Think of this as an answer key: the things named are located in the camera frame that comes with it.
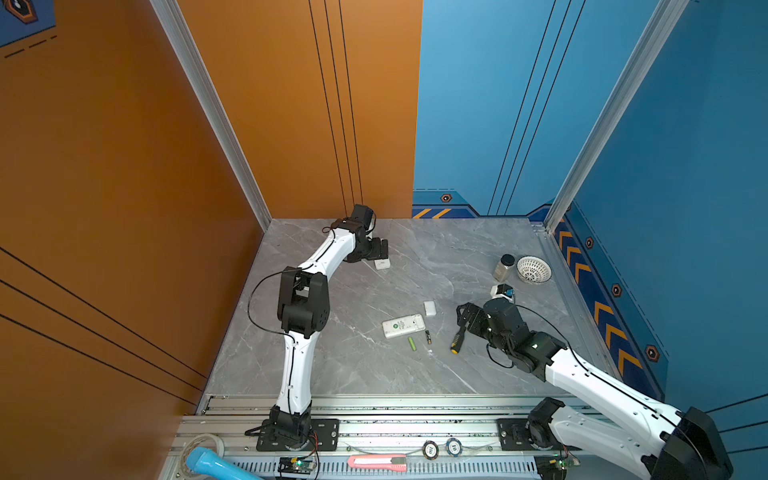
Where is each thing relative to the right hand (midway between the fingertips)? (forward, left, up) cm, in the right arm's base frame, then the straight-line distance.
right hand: (464, 314), depth 82 cm
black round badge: (-30, +11, -11) cm, 34 cm away
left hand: (+26, +26, -2) cm, 36 cm away
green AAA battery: (-4, +14, -11) cm, 18 cm away
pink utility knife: (-33, +19, -11) cm, 39 cm away
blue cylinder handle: (-34, +59, -5) cm, 68 cm away
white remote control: (+2, +17, -10) cm, 20 cm away
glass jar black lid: (+19, -16, -4) cm, 25 cm away
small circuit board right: (-33, -21, -12) cm, 40 cm away
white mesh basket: (+23, -29, -10) cm, 38 cm away
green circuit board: (-33, +43, -12) cm, 56 cm away
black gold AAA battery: (-3, +9, -11) cm, 15 cm away
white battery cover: (+8, +8, -11) cm, 16 cm away
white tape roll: (-33, +68, -7) cm, 76 cm away
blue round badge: (-29, +5, -12) cm, 32 cm away
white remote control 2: (+26, +24, -9) cm, 36 cm away
